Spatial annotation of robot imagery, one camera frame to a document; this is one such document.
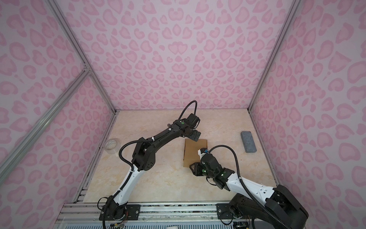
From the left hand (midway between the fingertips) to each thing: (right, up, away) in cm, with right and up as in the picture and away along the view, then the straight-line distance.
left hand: (194, 131), depth 99 cm
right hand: (-2, -19, -17) cm, 26 cm away
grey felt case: (+37, -7, -1) cm, 38 cm away
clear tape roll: (-57, -10, 0) cm, 57 cm away
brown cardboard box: (-2, -10, -6) cm, 11 cm away
